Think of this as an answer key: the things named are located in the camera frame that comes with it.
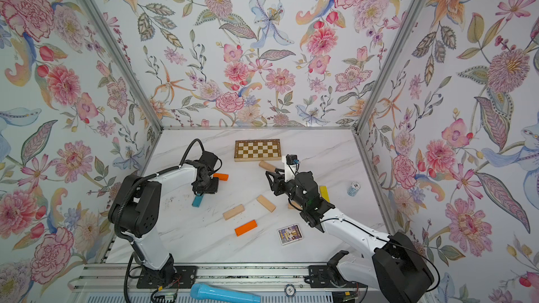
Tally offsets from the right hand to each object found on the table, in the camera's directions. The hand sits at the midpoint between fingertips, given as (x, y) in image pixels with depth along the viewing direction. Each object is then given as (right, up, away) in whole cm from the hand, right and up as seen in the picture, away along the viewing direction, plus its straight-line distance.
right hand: (270, 169), depth 80 cm
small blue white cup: (+36, -10, +11) cm, 39 cm away
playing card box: (+7, -25, +2) cm, 27 cm away
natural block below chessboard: (-2, -1, +24) cm, 24 cm away
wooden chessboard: (-6, +7, +27) cm, 29 cm away
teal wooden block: (-32, -15, +12) cm, 37 cm away
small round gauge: (+7, -41, -8) cm, 42 cm away
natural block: (+9, -12, -5) cm, 16 cm away
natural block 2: (-2, -16, +13) cm, 21 cm away
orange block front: (-10, -24, +6) cm, 27 cm away
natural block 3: (-15, -19, +10) cm, 26 cm away
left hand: (-25, -10, +16) cm, 31 cm away
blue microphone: (-21, -39, -12) cm, 46 cm away
